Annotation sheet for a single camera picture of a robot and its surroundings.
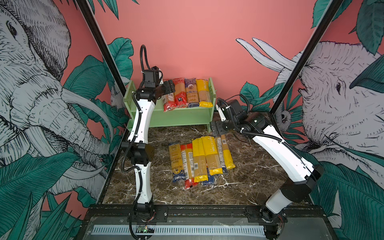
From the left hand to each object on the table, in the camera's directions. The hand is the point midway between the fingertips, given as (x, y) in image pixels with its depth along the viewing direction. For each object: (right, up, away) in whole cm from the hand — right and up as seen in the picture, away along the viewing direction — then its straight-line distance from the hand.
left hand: (169, 82), depth 82 cm
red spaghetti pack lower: (+9, -43, +11) cm, 46 cm away
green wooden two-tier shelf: (+15, -19, +6) cm, 25 cm away
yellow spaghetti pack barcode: (+17, -52, +2) cm, 55 cm away
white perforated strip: (+7, -75, -12) cm, 76 cm away
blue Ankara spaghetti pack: (+12, -4, +8) cm, 15 cm away
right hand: (+25, -23, -11) cm, 36 cm away
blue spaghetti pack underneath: (+23, -55, +1) cm, 60 cm away
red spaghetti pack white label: (0, -12, 0) cm, 12 cm away
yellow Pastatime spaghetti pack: (+24, -44, +7) cm, 50 cm away
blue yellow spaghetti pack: (+5, -52, +2) cm, 52 cm away
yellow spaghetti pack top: (+19, -5, +8) cm, 22 cm away
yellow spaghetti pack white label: (+33, -43, +11) cm, 55 cm away
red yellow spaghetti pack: (+6, -5, +4) cm, 9 cm away
